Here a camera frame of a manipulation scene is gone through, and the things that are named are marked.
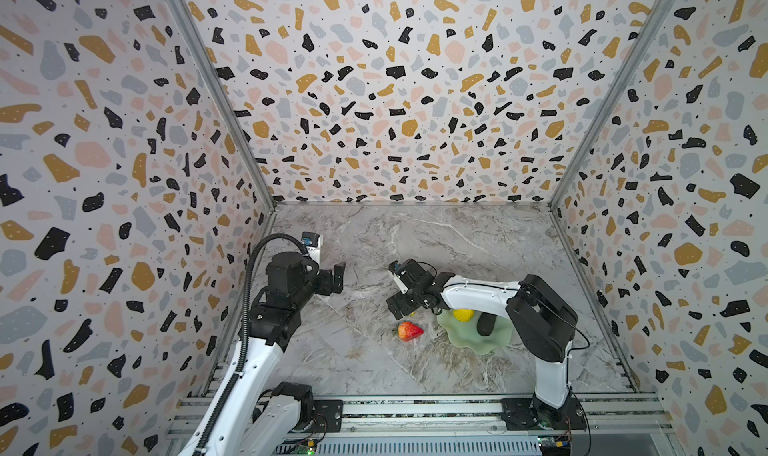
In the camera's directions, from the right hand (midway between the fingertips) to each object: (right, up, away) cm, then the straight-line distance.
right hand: (395, 294), depth 91 cm
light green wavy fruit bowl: (+21, -11, -5) cm, 24 cm away
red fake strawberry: (+4, -9, -8) cm, 12 cm away
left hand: (-17, +13, -17) cm, 28 cm away
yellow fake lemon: (+20, -5, -5) cm, 21 cm away
